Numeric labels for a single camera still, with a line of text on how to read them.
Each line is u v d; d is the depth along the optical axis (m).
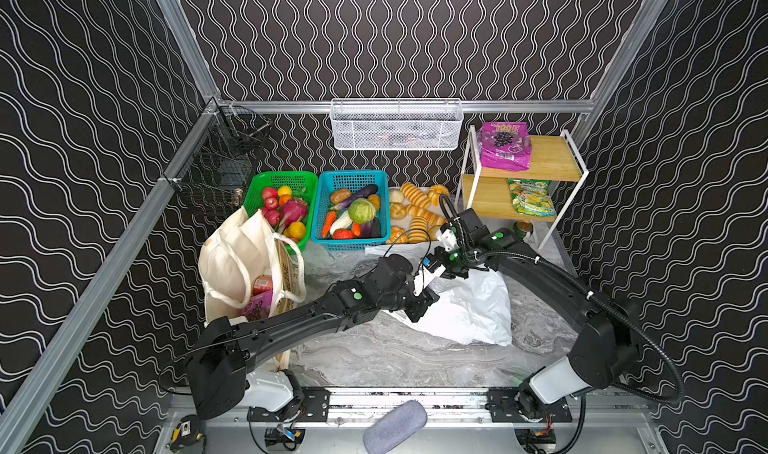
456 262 0.70
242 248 0.82
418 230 1.06
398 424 0.70
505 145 0.81
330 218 1.08
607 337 0.43
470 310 0.78
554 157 0.84
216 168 0.93
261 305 0.78
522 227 0.98
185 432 0.69
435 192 1.17
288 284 0.85
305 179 1.16
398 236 1.03
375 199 1.14
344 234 1.01
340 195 1.15
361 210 1.03
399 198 1.17
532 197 0.95
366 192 1.15
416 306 0.64
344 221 1.07
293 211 1.06
